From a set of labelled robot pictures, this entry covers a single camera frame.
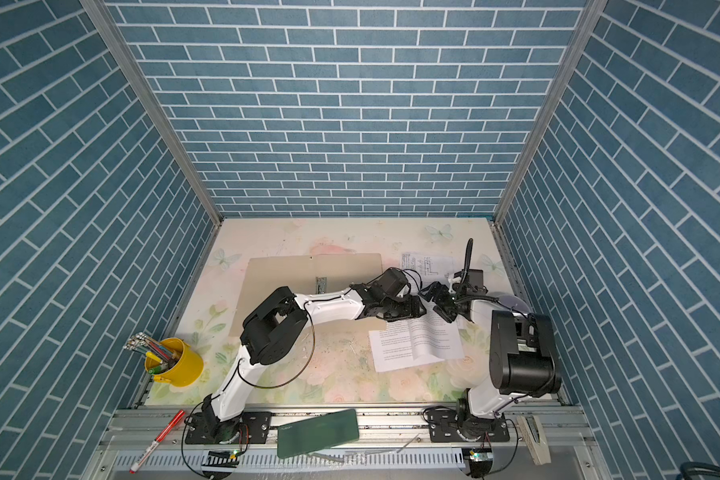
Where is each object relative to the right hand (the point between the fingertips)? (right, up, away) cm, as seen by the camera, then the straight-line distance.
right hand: (425, 295), depth 94 cm
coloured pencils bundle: (-71, -10, -21) cm, 74 cm away
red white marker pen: (-69, -32, -24) cm, 79 cm away
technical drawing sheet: (+4, +8, +13) cm, 15 cm away
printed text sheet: (-4, -12, -9) cm, 16 cm away
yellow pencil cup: (-67, -18, -13) cm, 71 cm away
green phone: (-30, -31, -21) cm, 48 cm away
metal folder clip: (-34, +3, +7) cm, 35 cm away
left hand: (-2, -5, -4) cm, 7 cm away
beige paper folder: (-40, +5, +12) cm, 42 cm away
